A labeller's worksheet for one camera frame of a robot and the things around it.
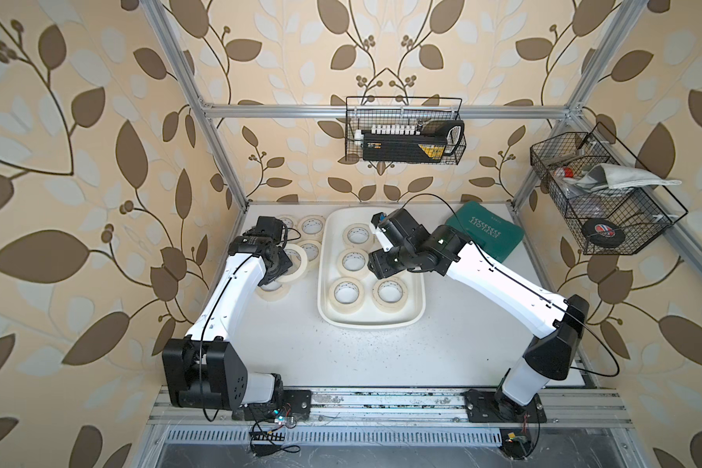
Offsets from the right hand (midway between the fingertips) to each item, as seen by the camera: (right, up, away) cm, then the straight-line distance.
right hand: (377, 261), depth 76 cm
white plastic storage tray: (-2, -19, +16) cm, 25 cm away
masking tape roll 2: (-24, +10, +37) cm, 46 cm away
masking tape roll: (-34, +13, +36) cm, 51 cm away
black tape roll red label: (+56, +8, -4) cm, 57 cm away
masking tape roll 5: (-32, -13, +18) cm, 39 cm away
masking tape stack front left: (-9, -13, +18) cm, 25 cm away
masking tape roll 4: (-25, -5, +3) cm, 25 cm away
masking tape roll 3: (-22, +2, +29) cm, 37 cm away
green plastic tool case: (+45, +7, +29) cm, 54 cm away
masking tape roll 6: (+5, -13, +18) cm, 22 cm away
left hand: (-28, -2, +6) cm, 28 cm away
